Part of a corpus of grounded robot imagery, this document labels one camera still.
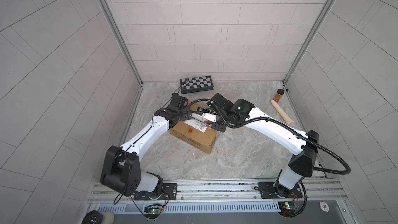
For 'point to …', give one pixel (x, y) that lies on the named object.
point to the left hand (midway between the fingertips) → (185, 111)
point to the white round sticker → (324, 206)
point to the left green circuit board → (153, 210)
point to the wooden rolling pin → (288, 122)
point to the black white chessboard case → (196, 84)
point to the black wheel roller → (93, 217)
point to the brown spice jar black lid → (278, 96)
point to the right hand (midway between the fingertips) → (213, 122)
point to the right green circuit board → (286, 208)
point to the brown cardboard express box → (196, 131)
